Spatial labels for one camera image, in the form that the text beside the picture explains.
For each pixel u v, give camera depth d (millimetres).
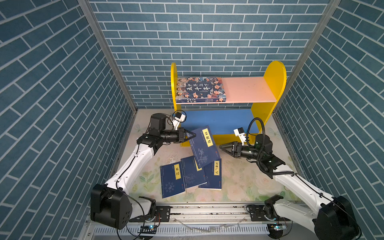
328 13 733
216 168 887
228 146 701
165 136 641
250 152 654
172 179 850
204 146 731
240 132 707
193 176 847
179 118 695
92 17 737
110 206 390
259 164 605
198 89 706
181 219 732
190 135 716
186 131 704
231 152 655
